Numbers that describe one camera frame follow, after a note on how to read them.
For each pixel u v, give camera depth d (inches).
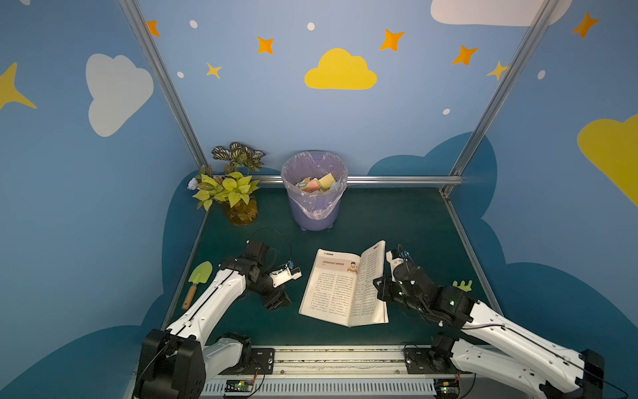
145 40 28.9
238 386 28.2
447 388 28.3
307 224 40.7
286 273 28.3
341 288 34.5
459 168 45.2
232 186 34.7
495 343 18.8
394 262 27.1
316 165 39.2
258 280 24.8
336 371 29.1
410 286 21.2
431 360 25.8
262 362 29.0
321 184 40.9
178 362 15.3
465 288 34.9
